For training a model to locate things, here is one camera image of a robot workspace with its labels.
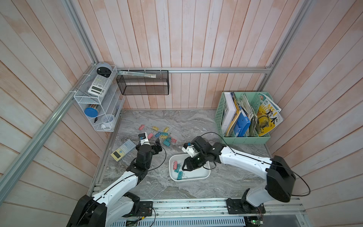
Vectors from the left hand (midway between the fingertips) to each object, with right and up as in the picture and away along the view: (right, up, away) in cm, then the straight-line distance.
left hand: (152, 141), depth 85 cm
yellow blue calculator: (-19, -5, +11) cm, 22 cm away
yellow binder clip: (-1, +7, +22) cm, 23 cm away
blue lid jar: (-32, +17, -9) cm, 38 cm away
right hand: (+20, -14, -7) cm, 25 cm away
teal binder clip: (+17, -20, -2) cm, 27 cm away
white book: (+48, +19, -1) cm, 51 cm away
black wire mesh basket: (-11, +42, +21) cm, 48 cm away
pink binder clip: (+14, -16, +2) cm, 21 cm away
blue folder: (+56, +11, +1) cm, 57 cm away
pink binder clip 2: (-12, +8, +22) cm, 27 cm away
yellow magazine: (+76, +16, +6) cm, 78 cm away
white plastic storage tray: (+29, -20, -1) cm, 35 cm away
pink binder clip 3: (-5, +2, +19) cm, 20 cm away
